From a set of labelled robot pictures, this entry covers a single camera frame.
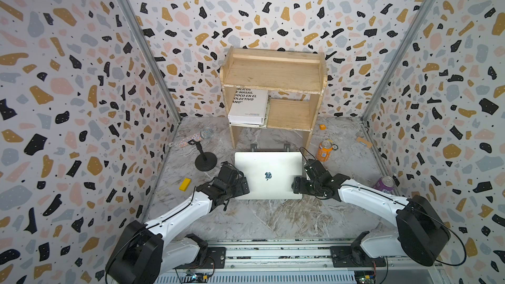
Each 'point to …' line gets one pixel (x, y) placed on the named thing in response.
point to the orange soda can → (324, 150)
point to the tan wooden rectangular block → (364, 141)
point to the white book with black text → (249, 106)
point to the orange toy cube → (322, 127)
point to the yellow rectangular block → (185, 184)
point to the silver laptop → (269, 174)
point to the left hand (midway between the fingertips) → (242, 185)
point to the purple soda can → (385, 184)
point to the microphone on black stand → (206, 160)
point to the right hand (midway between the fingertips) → (299, 186)
